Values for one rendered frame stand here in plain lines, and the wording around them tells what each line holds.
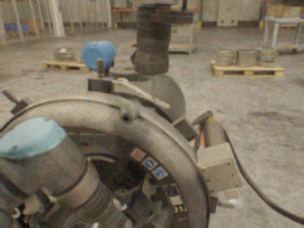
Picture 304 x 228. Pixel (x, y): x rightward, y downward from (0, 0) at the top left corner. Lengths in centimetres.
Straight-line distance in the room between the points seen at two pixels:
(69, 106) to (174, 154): 31
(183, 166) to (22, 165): 40
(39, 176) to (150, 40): 32
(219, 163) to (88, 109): 38
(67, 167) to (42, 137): 7
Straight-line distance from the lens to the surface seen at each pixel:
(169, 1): 49
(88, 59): 138
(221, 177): 71
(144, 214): 70
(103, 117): 63
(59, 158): 42
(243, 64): 482
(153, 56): 51
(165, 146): 63
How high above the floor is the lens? 120
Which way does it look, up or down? 23 degrees down
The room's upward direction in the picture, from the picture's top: 1 degrees counter-clockwise
